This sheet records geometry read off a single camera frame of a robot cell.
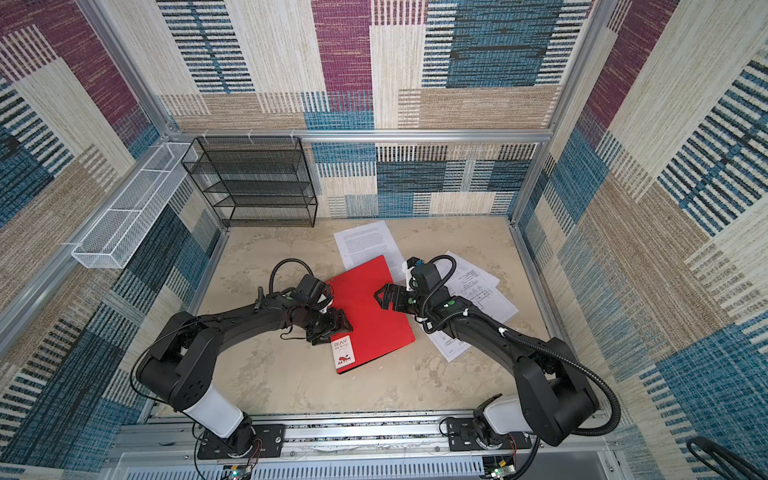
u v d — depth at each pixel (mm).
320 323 780
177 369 455
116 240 700
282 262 852
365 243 1150
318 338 816
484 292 996
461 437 733
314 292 759
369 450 729
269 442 731
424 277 660
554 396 420
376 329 853
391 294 762
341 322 815
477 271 1051
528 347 453
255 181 1103
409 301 741
